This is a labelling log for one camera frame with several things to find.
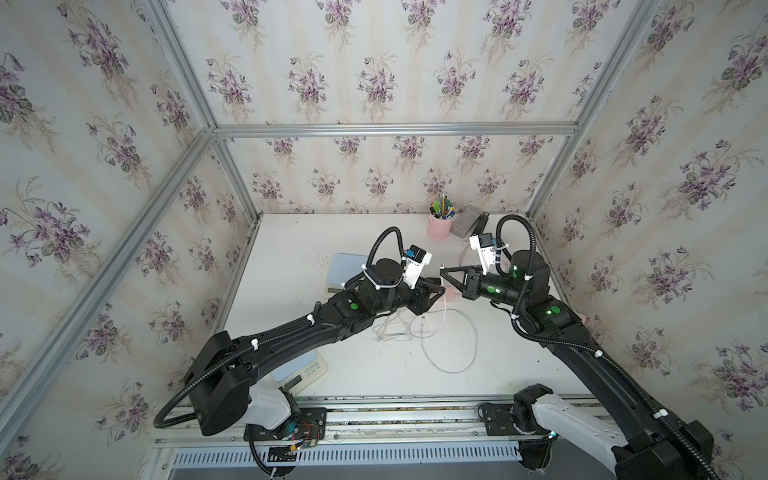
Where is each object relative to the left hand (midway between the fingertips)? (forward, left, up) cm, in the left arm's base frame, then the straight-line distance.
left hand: (441, 287), depth 72 cm
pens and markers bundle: (+43, -8, -14) cm, 45 cm away
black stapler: (+43, -25, -23) cm, 55 cm away
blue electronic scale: (-13, +37, -23) cm, 45 cm away
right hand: (+1, -1, +4) cm, 4 cm away
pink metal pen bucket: (+36, -7, -18) cm, 41 cm away
